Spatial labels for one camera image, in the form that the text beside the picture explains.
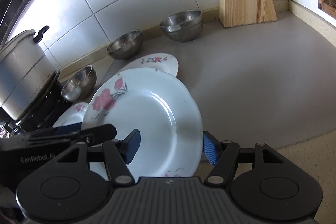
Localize small white floral plate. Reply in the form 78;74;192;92
53;102;88;127

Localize large white floral plate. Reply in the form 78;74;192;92
81;68;203;179

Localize steel bowl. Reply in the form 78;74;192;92
106;30;143;60
159;10;203;43
61;65;97;103

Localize black gas stove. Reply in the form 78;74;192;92
1;69;72;138

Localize aluminium pressure cooker pot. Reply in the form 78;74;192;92
1;26;57;121

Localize white plate with multicolour flowers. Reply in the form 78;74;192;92
117;53;179;77

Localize steel bowl by knife block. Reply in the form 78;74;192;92
159;10;203;43

